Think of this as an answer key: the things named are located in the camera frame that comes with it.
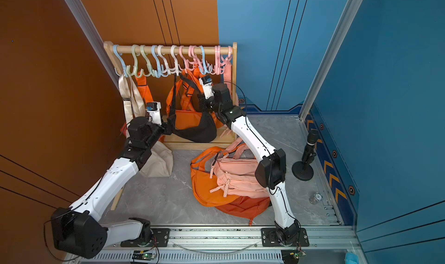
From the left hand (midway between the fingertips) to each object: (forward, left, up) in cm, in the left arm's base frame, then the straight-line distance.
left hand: (169, 112), depth 77 cm
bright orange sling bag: (-21, -15, -28) cm, 38 cm away
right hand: (+10, -13, +2) cm, 16 cm away
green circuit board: (-50, +10, -35) cm, 62 cm away
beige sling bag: (-14, +8, -22) cm, 27 cm away
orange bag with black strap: (+10, -6, -16) cm, 19 cm away
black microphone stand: (-12, -66, -30) cm, 73 cm away
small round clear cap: (-28, -67, -27) cm, 78 cm away
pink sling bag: (-22, -31, -20) cm, 43 cm away
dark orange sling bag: (-32, -36, -28) cm, 56 cm away
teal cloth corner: (-50, -75, -30) cm, 95 cm away
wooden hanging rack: (+8, -25, -32) cm, 41 cm away
